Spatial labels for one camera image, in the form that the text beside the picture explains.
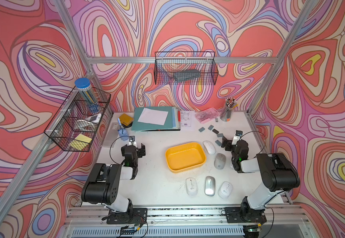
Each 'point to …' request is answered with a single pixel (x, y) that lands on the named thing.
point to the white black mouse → (209, 147)
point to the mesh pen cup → (227, 110)
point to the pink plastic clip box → (205, 114)
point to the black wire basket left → (73, 125)
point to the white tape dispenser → (88, 123)
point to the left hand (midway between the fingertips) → (135, 144)
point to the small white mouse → (192, 188)
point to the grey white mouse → (219, 161)
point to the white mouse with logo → (225, 190)
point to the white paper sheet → (153, 116)
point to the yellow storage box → (183, 157)
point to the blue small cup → (123, 134)
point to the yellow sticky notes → (81, 142)
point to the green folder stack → (172, 122)
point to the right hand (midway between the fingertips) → (230, 140)
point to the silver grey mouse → (210, 186)
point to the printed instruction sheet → (187, 120)
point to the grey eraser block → (201, 129)
